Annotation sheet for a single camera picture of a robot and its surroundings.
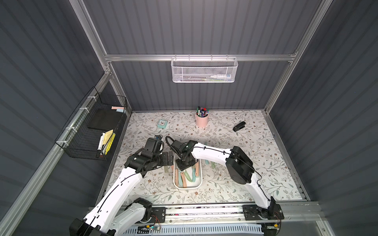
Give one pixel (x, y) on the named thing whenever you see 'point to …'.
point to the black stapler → (239, 126)
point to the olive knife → (166, 167)
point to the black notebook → (106, 119)
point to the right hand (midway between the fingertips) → (182, 167)
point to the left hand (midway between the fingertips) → (164, 157)
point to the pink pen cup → (202, 122)
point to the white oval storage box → (189, 178)
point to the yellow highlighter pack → (108, 144)
